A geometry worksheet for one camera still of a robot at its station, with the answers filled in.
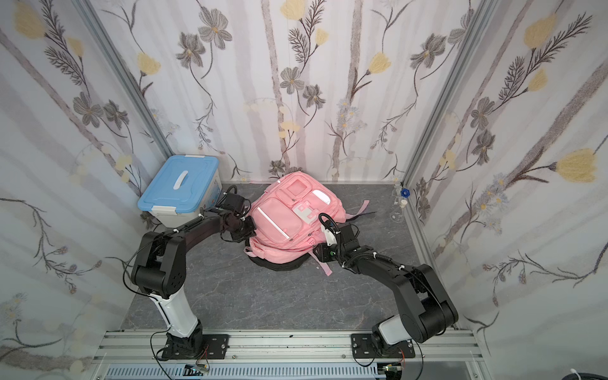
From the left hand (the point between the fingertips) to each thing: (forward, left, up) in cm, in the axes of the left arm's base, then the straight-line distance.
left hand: (260, 229), depth 95 cm
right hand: (-9, -24, +2) cm, 26 cm away
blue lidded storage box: (+15, +31, +10) cm, 36 cm away
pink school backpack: (+5, -12, +2) cm, 13 cm away
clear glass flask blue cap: (+13, -61, +4) cm, 63 cm away
